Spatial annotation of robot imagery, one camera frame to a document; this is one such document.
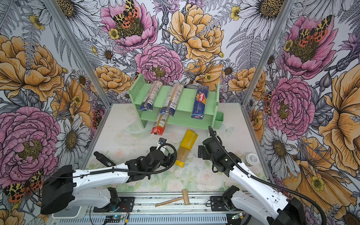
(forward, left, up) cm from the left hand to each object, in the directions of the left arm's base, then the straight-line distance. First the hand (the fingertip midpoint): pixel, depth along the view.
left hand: (166, 153), depth 81 cm
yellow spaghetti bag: (+15, -14, -9) cm, 22 cm away
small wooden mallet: (-20, -10, -9) cm, 25 cm away
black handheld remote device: (+1, +40, -9) cm, 41 cm away
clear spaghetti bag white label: (+19, -2, +19) cm, 27 cm away
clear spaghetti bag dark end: (+27, +9, +20) cm, 35 cm away
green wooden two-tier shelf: (+15, -26, +13) cm, 33 cm away
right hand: (-1, -24, +1) cm, 24 cm away
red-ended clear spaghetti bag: (+14, +5, +5) cm, 16 cm away
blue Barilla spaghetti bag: (+21, -19, +21) cm, 35 cm away
